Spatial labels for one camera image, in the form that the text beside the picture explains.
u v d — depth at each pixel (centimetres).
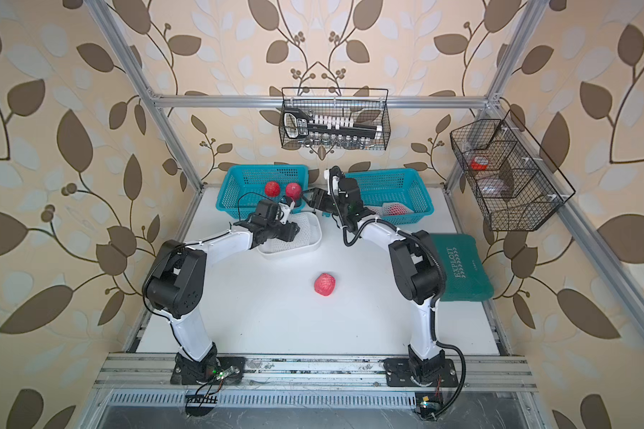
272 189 115
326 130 83
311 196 83
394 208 104
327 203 83
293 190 112
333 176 87
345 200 75
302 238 94
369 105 91
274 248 96
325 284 85
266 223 77
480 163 81
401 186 118
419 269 53
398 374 73
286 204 87
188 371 69
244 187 119
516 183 74
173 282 50
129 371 77
